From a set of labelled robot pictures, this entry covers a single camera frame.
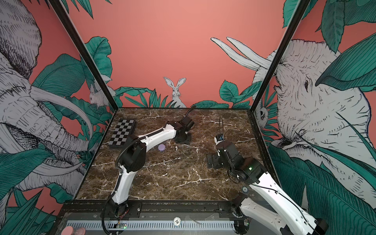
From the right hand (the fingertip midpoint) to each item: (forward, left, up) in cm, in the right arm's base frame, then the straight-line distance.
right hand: (213, 153), depth 71 cm
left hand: (+18, +13, -15) cm, 27 cm away
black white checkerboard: (+29, +60, -18) cm, 69 cm away
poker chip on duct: (-26, +18, -21) cm, 38 cm away
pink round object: (-31, +62, -11) cm, 70 cm away
